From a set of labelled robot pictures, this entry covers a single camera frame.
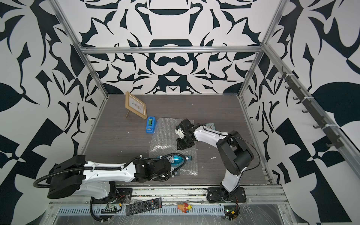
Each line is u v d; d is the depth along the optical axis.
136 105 1.03
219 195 0.74
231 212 0.71
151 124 0.98
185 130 0.73
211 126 0.96
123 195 0.73
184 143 0.79
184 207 0.69
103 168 0.50
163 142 0.94
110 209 0.73
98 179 0.45
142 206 0.70
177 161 0.85
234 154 0.47
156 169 0.59
